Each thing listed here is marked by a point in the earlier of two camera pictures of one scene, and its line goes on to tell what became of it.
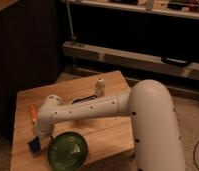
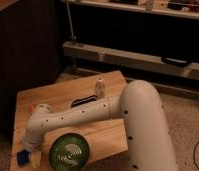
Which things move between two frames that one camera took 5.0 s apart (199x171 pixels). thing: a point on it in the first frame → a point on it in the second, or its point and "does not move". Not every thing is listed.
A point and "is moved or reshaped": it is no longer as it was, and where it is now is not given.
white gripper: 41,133 → 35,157
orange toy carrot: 33,113 does not move
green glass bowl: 67,151 does not move
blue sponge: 35,145 is moved or reshaped
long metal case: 193,70 does not move
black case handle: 175,61 does not move
